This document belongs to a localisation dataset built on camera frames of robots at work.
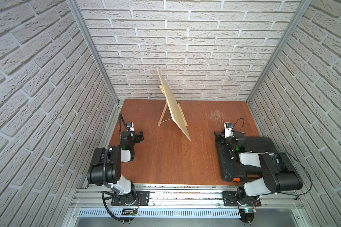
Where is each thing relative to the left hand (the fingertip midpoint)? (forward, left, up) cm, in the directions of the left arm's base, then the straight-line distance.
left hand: (135, 128), depth 94 cm
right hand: (-3, -60, +1) cm, 60 cm away
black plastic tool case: (-30, -60, +2) cm, 67 cm away
